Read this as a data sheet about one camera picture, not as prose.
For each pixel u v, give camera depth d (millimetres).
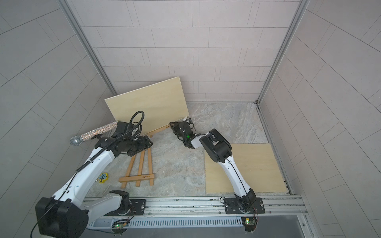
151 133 936
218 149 604
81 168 441
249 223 682
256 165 847
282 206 735
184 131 792
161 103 848
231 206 710
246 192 620
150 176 777
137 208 707
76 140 679
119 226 633
